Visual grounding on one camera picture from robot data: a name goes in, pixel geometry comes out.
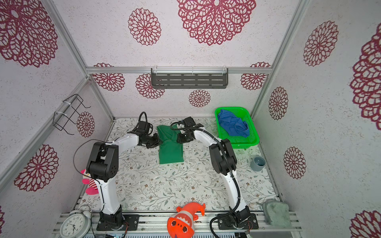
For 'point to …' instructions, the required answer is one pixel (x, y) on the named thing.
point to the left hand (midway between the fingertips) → (161, 143)
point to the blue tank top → (233, 125)
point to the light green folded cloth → (277, 213)
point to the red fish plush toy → (181, 224)
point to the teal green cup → (257, 163)
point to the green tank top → (170, 150)
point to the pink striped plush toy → (93, 190)
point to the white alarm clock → (76, 224)
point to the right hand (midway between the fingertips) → (179, 137)
